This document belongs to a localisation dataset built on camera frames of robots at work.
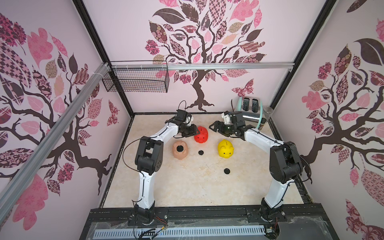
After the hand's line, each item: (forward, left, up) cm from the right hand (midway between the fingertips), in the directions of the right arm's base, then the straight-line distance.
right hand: (214, 127), depth 92 cm
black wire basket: (+28, +48, +20) cm, 59 cm away
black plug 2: (-10, +9, -15) cm, 20 cm away
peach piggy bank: (-15, +20, -9) cm, 26 cm away
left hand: (-1, +11, -7) cm, 13 cm away
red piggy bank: (-2, +7, -8) cm, 11 cm away
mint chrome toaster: (+13, -27, +3) cm, 30 cm away
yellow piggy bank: (-12, -7, -7) cm, 15 cm away
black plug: (-11, +22, -6) cm, 25 cm away
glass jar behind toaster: (+15, -40, -2) cm, 43 cm away
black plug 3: (-23, -7, -15) cm, 28 cm away
